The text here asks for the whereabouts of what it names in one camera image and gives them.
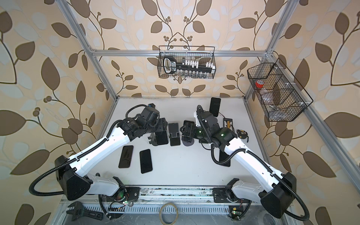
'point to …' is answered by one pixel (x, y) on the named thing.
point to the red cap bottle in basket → (259, 84)
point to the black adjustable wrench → (79, 211)
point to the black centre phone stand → (175, 138)
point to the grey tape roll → (269, 219)
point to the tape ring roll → (168, 213)
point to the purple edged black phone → (222, 156)
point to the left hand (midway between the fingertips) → (164, 123)
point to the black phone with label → (161, 138)
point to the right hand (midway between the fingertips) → (185, 131)
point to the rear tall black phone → (214, 106)
